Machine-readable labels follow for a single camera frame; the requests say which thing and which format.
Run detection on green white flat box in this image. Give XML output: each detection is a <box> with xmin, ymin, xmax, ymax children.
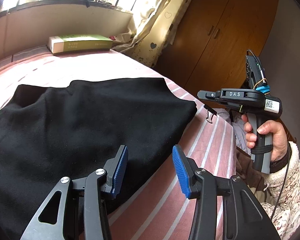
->
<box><xmin>47</xmin><ymin>35</ymin><xmax>113</xmax><ymax>54</ymax></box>

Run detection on right hand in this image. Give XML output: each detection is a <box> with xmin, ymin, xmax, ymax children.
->
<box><xmin>242</xmin><ymin>114</ymin><xmax>288</xmax><ymax>162</ymax></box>

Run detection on black pants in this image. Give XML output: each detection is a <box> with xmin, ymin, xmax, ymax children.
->
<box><xmin>0</xmin><ymin>78</ymin><xmax>197</xmax><ymax>239</ymax></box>

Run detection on pink striped bed sheet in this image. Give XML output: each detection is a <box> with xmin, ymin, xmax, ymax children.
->
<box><xmin>0</xmin><ymin>51</ymin><xmax>239</xmax><ymax>239</ymax></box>

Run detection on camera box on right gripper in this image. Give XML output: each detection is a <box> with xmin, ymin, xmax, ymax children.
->
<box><xmin>245</xmin><ymin>49</ymin><xmax>270</xmax><ymax>94</ymax></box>

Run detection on cream heart pattern curtain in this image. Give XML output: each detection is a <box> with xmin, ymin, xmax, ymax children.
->
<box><xmin>112</xmin><ymin>0</ymin><xmax>191</xmax><ymax>68</ymax></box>

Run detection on brown wooden wardrobe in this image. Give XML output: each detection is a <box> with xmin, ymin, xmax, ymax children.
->
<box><xmin>155</xmin><ymin>0</ymin><xmax>279</xmax><ymax>95</ymax></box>

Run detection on floral fleece right forearm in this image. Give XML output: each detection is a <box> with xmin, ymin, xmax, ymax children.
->
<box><xmin>261</xmin><ymin>141</ymin><xmax>300</xmax><ymax>239</ymax></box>

